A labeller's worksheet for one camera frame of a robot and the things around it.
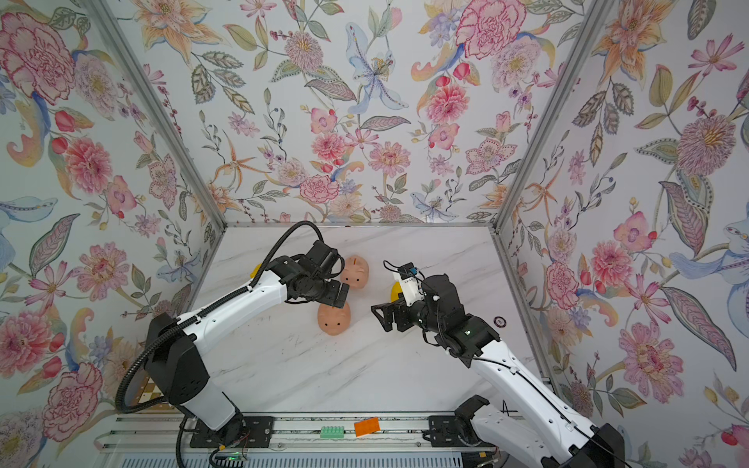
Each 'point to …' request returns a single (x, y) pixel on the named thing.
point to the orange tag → (367, 426)
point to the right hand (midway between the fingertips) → (386, 298)
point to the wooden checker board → (147, 391)
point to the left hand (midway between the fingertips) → (338, 293)
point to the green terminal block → (327, 432)
